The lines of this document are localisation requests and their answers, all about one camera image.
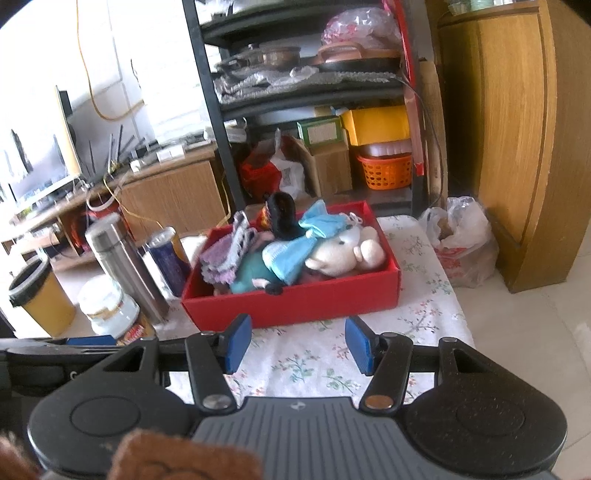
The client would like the blue drink can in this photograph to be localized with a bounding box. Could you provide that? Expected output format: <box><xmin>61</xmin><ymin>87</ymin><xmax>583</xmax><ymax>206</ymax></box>
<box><xmin>147</xmin><ymin>227</ymin><xmax>192</xmax><ymax>298</ymax></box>

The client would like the glass jar with white lid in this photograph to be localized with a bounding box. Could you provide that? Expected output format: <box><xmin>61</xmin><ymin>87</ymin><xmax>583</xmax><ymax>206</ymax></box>
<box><xmin>78</xmin><ymin>276</ymin><xmax>141</xmax><ymax>337</ymax></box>

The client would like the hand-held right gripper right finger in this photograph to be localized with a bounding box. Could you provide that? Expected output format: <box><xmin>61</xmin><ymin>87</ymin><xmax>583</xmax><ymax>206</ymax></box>
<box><xmin>346</xmin><ymin>316</ymin><xmax>488</xmax><ymax>413</ymax></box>

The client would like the flat screen television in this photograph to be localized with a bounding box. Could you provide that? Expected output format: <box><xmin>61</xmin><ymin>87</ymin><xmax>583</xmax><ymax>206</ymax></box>
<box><xmin>0</xmin><ymin>85</ymin><xmax>84</xmax><ymax>204</ymax></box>

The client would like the terracotta pot lid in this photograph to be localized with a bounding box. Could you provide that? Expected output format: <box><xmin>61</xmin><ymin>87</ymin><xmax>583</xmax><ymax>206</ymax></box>
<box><xmin>318</xmin><ymin>42</ymin><xmax>363</xmax><ymax>63</ymax></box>

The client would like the yellow box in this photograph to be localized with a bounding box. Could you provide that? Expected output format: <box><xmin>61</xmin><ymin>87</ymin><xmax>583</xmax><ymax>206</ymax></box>
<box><xmin>342</xmin><ymin>105</ymin><xmax>411</xmax><ymax>147</ymax></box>

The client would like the brown fuzzy cloth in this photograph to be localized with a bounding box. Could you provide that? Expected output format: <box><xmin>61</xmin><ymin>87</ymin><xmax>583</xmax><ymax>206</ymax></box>
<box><xmin>111</xmin><ymin>429</ymin><xmax>264</xmax><ymax>480</ymax></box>

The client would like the white plastic bag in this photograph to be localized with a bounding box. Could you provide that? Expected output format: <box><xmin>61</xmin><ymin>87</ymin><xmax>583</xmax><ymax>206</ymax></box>
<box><xmin>270</xmin><ymin>129</ymin><xmax>306</xmax><ymax>197</ymax></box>

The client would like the red plastic bag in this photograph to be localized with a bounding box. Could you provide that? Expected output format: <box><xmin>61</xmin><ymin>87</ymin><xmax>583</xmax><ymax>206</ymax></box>
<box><xmin>239</xmin><ymin>138</ymin><xmax>282</xmax><ymax>204</ymax></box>
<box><xmin>71</xmin><ymin>196</ymin><xmax>123</xmax><ymax>257</ymax></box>

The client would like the black metal shelf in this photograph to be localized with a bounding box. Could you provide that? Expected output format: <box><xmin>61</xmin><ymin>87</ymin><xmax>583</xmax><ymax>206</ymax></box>
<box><xmin>182</xmin><ymin>0</ymin><xmax>444</xmax><ymax>217</ymax></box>

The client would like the yellow bin with black rim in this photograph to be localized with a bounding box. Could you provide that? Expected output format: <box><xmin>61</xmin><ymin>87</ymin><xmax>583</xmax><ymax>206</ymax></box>
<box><xmin>8</xmin><ymin>255</ymin><xmax>77</xmax><ymax>337</ymax></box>

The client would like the yellow cable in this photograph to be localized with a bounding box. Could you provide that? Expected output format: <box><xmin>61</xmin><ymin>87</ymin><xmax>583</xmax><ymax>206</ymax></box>
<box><xmin>78</xmin><ymin>0</ymin><xmax>140</xmax><ymax>121</ymax></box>

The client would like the green box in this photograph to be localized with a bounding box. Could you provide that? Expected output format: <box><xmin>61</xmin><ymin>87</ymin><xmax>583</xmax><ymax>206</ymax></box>
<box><xmin>297</xmin><ymin>115</ymin><xmax>343</xmax><ymax>146</ymax></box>

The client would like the wooden television stand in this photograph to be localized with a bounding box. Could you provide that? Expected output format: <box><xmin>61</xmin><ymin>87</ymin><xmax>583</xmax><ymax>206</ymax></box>
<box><xmin>0</xmin><ymin>145</ymin><xmax>232</xmax><ymax>273</ymax></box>

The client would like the clear bag with pink contents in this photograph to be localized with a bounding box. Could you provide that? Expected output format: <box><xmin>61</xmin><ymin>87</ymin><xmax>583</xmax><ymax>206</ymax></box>
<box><xmin>321</xmin><ymin>7</ymin><xmax>402</xmax><ymax>47</ymax></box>

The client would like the black router with antennas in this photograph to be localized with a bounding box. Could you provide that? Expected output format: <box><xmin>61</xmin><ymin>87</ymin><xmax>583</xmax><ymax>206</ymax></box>
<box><xmin>88</xmin><ymin>124</ymin><xmax>148</xmax><ymax>178</ymax></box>

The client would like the bubble wrap sheet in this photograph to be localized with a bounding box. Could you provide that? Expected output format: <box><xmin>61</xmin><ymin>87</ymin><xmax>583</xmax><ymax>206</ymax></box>
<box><xmin>213</xmin><ymin>67</ymin><xmax>324</xmax><ymax>104</ymax></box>

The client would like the red label tin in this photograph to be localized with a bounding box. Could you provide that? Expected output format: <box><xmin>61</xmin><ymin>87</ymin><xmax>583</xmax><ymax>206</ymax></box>
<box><xmin>115</xmin><ymin>320</ymin><xmax>158</xmax><ymax>347</ymax></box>

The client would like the brown cardboard box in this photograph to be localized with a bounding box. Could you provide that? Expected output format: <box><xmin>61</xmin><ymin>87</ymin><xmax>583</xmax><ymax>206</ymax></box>
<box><xmin>291</xmin><ymin>136</ymin><xmax>354</xmax><ymax>199</ymax></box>

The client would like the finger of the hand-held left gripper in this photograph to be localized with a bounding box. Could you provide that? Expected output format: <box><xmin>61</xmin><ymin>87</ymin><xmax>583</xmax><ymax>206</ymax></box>
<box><xmin>0</xmin><ymin>335</ymin><xmax>139</xmax><ymax>358</ymax></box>

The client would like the beige cardboard sheet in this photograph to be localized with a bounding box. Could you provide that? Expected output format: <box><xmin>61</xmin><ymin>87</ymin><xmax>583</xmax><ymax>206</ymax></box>
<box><xmin>418</xmin><ymin>58</ymin><xmax>446</xmax><ymax>206</ymax></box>

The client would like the wooden cabinet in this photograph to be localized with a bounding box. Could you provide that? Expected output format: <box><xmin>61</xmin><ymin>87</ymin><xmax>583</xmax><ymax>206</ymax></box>
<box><xmin>436</xmin><ymin>0</ymin><xmax>591</xmax><ymax>294</ymax></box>

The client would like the pink pig plush toy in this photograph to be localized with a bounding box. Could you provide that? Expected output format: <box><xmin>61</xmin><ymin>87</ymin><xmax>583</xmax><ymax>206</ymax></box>
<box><xmin>230</xmin><ymin>256</ymin><xmax>283</xmax><ymax>296</ymax></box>

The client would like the purple knitted cloth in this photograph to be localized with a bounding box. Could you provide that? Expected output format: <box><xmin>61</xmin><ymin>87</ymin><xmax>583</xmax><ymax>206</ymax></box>
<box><xmin>199</xmin><ymin>211</ymin><xmax>259</xmax><ymax>284</ymax></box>

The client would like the stainless steel thermos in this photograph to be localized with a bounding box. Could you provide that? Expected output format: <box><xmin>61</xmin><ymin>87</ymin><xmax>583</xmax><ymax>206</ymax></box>
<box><xmin>84</xmin><ymin>213</ymin><xmax>171</xmax><ymax>326</ymax></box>

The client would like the floral tablecloth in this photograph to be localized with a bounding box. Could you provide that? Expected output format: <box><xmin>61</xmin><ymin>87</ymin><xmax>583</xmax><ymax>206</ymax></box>
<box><xmin>139</xmin><ymin>215</ymin><xmax>476</xmax><ymax>402</ymax></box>

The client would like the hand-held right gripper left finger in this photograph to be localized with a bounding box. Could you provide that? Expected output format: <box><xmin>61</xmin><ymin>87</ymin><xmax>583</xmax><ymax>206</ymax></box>
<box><xmin>99</xmin><ymin>314</ymin><xmax>254</xmax><ymax>413</ymax></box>

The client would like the translucent plastic container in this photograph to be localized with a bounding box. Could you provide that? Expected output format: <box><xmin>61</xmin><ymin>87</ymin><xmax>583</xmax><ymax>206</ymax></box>
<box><xmin>360</xmin><ymin>142</ymin><xmax>411</xmax><ymax>160</ymax></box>

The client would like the orange plastic basket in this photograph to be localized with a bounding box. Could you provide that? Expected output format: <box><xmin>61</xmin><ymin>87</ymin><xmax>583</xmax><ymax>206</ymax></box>
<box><xmin>356</xmin><ymin>152</ymin><xmax>413</xmax><ymax>191</ymax></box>

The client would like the cream teddy bear plush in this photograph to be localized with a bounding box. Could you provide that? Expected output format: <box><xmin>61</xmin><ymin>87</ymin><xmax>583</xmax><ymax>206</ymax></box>
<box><xmin>305</xmin><ymin>212</ymin><xmax>386</xmax><ymax>278</ymax></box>

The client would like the dark frying pan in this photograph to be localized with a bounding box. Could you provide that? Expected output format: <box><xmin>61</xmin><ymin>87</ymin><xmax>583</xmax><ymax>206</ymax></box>
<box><xmin>316</xmin><ymin>53</ymin><xmax>402</xmax><ymax>73</ymax></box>

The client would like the red cardboard box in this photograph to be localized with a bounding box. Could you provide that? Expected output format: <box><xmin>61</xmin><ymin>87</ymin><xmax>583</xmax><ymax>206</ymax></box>
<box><xmin>181</xmin><ymin>200</ymin><xmax>402</xmax><ymax>329</ymax></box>

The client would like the stainless steel pot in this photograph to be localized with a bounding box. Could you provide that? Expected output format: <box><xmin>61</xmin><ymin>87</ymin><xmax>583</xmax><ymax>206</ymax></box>
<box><xmin>217</xmin><ymin>44</ymin><xmax>302</xmax><ymax>72</ymax></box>

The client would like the clear plastic bag with food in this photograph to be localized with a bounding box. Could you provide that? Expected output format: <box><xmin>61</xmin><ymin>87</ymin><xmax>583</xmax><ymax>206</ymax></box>
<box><xmin>418</xmin><ymin>196</ymin><xmax>500</xmax><ymax>289</ymax></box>

